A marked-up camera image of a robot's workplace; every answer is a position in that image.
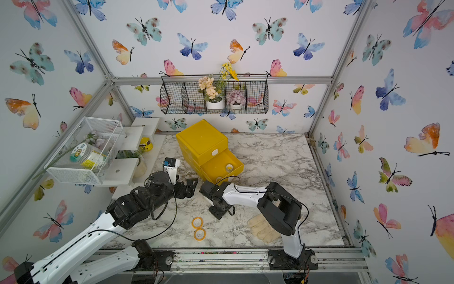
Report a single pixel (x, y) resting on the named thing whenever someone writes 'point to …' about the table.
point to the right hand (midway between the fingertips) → (220, 209)
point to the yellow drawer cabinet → (207, 149)
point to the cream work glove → (260, 228)
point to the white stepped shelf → (133, 163)
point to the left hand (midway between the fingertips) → (189, 177)
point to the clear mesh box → (104, 134)
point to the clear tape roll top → (229, 168)
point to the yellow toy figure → (145, 144)
